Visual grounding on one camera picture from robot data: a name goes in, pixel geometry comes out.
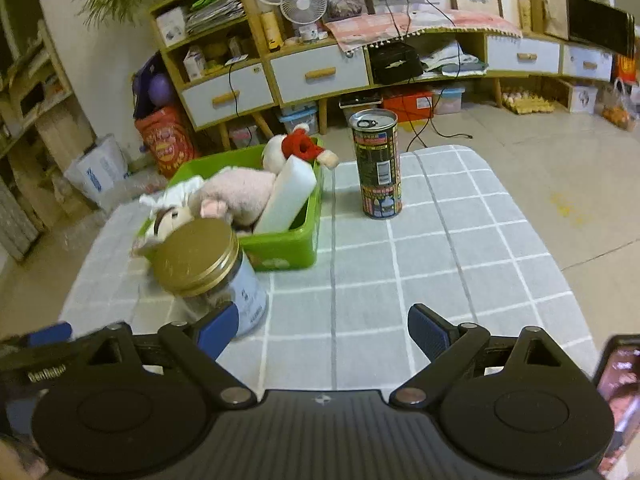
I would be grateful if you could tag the black bag on shelf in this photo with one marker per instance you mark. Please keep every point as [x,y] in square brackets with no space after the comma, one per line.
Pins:
[395,62]

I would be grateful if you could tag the pink table runner cloth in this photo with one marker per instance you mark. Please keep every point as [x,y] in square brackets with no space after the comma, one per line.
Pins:
[373,30]

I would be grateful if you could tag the egg tray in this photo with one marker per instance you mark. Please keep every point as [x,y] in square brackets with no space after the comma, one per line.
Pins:
[525,102]

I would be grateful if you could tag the red storage box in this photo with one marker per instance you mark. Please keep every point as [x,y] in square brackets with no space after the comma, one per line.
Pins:
[410,104]

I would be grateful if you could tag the tall dark drink can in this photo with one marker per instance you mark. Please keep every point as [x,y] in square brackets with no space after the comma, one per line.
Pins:
[374,132]

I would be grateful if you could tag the small white desk fan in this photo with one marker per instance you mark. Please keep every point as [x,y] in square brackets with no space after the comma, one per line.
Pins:
[305,16]

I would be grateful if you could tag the purple ball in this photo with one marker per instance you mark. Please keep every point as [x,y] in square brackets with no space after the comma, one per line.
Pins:
[161,91]

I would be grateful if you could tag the tall wooden shelf cabinet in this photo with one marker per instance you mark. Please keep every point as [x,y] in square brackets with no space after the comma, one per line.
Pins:
[218,74]

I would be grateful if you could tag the gold lid glass jar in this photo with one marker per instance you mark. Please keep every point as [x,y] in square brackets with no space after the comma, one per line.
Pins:
[202,263]

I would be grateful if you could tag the green plastic bin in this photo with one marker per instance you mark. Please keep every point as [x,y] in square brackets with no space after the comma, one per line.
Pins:
[294,249]

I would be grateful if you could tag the white paper bag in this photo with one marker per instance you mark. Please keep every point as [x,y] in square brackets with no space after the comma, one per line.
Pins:
[98,170]

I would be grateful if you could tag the red snack bucket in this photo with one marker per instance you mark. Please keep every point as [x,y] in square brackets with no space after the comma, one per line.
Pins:
[167,134]

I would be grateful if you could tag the long wooden tv console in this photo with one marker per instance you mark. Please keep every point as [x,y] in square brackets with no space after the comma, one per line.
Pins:
[530,55]

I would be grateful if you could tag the black television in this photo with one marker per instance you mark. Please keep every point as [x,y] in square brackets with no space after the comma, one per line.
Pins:
[607,27]

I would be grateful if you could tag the santa claus plush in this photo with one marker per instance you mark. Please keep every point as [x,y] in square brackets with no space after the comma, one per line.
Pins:
[300,144]

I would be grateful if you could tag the smartphone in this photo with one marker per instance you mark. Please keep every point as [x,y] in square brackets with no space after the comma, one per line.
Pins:
[617,380]

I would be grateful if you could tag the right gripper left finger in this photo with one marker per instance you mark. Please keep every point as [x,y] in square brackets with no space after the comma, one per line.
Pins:
[196,347]

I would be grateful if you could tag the low wooden drawer cabinet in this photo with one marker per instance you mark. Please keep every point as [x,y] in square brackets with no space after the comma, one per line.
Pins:
[314,73]

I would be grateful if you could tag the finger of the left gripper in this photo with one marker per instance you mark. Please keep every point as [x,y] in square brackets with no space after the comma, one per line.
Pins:
[50,335]

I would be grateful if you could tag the stack of papers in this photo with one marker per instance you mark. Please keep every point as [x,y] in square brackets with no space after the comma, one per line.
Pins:
[206,14]

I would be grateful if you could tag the brown headed doll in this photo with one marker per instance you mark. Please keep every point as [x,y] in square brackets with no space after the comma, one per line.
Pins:
[164,223]

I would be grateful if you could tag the clear blue lid box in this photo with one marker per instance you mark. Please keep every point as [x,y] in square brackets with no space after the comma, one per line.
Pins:
[290,117]

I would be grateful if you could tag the left wooden bookshelf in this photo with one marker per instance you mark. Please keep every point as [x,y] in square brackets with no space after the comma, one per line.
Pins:
[43,130]

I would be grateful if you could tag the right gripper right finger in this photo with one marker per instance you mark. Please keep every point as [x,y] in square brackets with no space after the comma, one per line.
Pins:
[451,350]

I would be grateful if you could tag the white foam sponge block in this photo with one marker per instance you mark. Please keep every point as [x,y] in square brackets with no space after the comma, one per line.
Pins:
[291,190]

